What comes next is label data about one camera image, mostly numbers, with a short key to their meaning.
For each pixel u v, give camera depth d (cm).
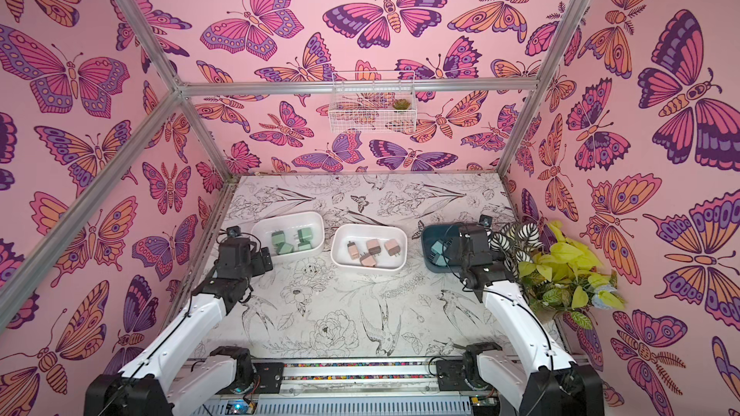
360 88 95
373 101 95
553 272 65
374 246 97
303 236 100
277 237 102
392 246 96
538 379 41
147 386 40
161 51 85
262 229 98
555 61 85
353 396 71
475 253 63
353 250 95
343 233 98
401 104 92
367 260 94
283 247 97
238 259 65
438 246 96
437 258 93
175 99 92
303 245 99
